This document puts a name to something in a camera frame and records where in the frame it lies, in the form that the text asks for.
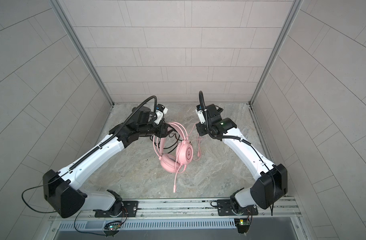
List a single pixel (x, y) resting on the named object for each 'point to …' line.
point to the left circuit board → (112, 229)
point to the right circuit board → (242, 224)
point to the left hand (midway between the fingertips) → (175, 126)
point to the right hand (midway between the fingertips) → (199, 125)
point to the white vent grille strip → (99, 225)
